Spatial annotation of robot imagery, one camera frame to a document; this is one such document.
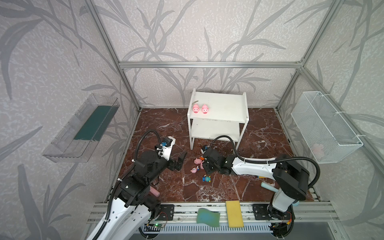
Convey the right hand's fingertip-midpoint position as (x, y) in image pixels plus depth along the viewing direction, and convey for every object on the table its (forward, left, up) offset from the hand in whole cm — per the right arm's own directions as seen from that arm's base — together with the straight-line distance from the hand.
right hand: (205, 160), depth 88 cm
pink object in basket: (-3, -56, +17) cm, 58 cm away
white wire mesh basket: (-3, -52, +30) cm, 60 cm away
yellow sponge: (-27, -14, -2) cm, 31 cm away
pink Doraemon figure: (-5, +6, -3) cm, 8 cm away
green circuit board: (-31, +24, -3) cm, 40 cm away
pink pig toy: (+13, +5, +31) cm, 34 cm away
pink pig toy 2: (+13, 0, +31) cm, 33 cm away
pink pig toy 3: (0, +5, -2) cm, 5 cm away
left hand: (-3, +12, +23) cm, 26 cm away
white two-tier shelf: (+9, -4, +29) cm, 31 cm away
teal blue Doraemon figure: (-10, -1, -2) cm, 10 cm away
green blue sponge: (-28, 0, -1) cm, 28 cm away
